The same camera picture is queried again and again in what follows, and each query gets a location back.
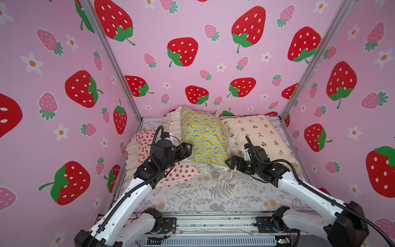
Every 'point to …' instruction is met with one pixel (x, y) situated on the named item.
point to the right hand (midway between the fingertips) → (228, 165)
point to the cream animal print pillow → (260, 130)
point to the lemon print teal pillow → (206, 133)
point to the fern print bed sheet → (213, 190)
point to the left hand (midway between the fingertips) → (188, 147)
